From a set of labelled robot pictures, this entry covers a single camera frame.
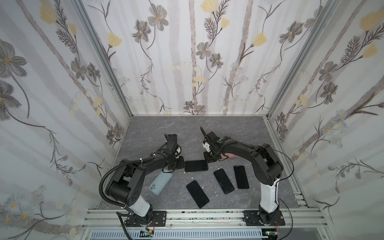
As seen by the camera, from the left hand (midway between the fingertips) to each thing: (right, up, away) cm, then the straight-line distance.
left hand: (182, 161), depth 92 cm
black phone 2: (+9, -17, -7) cm, 21 cm away
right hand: (+13, +2, +1) cm, 13 cm away
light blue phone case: (-13, -11, -5) cm, 17 cm away
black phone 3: (+25, -10, -6) cm, 28 cm away
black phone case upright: (-9, +12, +13) cm, 20 cm away
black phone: (+8, -3, +1) cm, 9 cm away
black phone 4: (+36, -10, -1) cm, 38 cm away
